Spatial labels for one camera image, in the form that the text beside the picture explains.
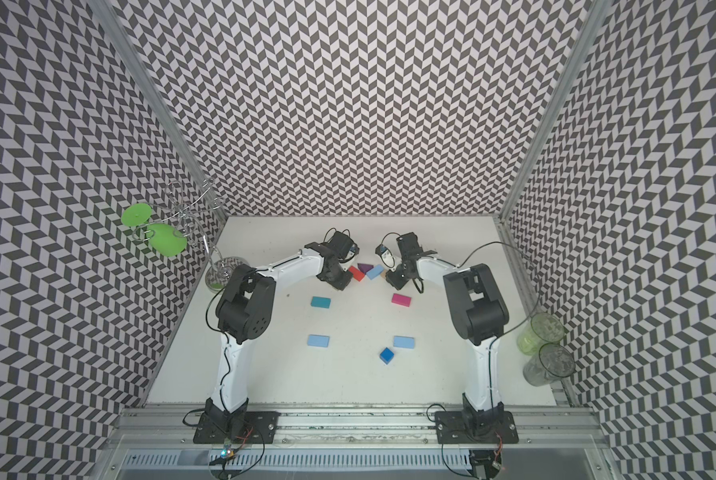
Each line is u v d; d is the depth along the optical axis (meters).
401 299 0.96
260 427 0.72
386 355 0.83
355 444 0.72
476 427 0.64
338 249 0.81
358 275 1.01
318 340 0.88
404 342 0.88
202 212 1.12
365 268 1.02
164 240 0.85
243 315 0.55
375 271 1.01
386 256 0.91
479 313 0.54
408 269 0.76
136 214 0.77
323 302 0.96
